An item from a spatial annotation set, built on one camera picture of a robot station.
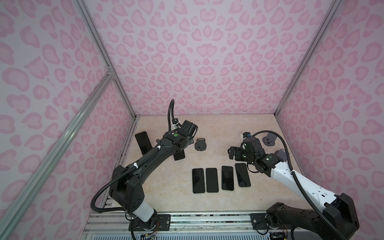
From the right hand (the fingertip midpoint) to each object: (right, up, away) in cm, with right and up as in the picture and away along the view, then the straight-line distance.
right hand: (235, 150), depth 82 cm
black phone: (-53, +4, +8) cm, 54 cm away
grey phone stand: (+28, +4, +18) cm, 33 cm away
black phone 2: (-32, -5, +13) cm, 35 cm away
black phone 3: (-12, -18, +4) cm, 22 cm away
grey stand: (-18, +1, +19) cm, 27 cm away
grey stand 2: (+32, -4, +12) cm, 35 cm away
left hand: (-29, +7, +2) cm, 30 cm away
